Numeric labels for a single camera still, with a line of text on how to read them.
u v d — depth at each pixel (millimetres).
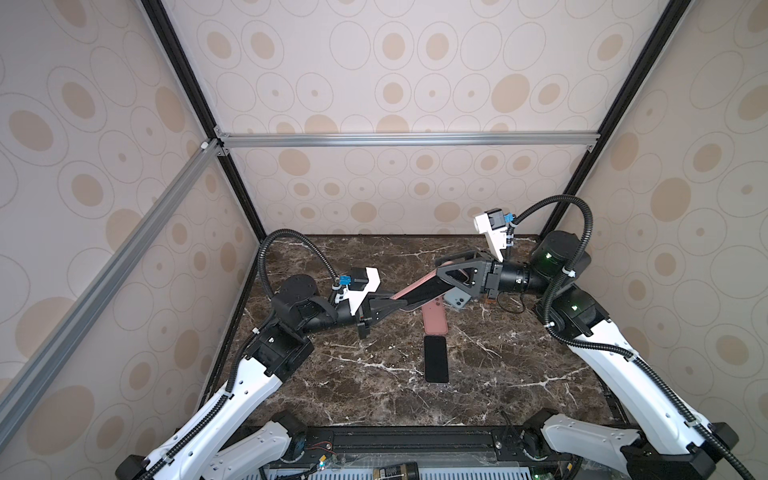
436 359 880
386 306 535
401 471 677
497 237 497
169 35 702
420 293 525
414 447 753
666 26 696
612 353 424
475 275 479
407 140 913
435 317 974
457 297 1031
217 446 413
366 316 507
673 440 376
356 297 487
